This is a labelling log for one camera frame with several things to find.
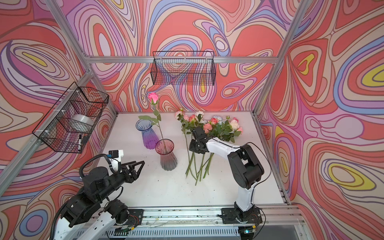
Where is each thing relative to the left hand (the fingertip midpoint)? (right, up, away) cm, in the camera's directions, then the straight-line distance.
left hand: (142, 162), depth 67 cm
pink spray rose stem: (+30, -8, +24) cm, 40 cm away
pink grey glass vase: (+7, -6, +30) cm, 31 cm away
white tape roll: (-32, +20, +7) cm, 39 cm away
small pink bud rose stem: (+19, +20, +44) cm, 52 cm away
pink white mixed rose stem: (+46, +14, +38) cm, 61 cm away
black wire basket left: (-36, +18, +3) cm, 40 cm away
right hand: (+23, +1, +27) cm, 36 cm away
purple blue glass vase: (-6, +9, +32) cm, 34 cm away
